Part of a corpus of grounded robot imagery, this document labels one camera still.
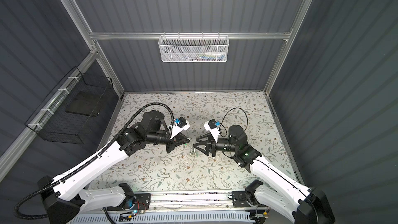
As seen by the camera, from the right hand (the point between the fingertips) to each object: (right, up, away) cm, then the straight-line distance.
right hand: (197, 145), depth 68 cm
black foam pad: (-56, +19, +9) cm, 59 cm away
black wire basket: (-61, +14, +4) cm, 63 cm away
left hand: (-4, +3, -1) cm, 5 cm away
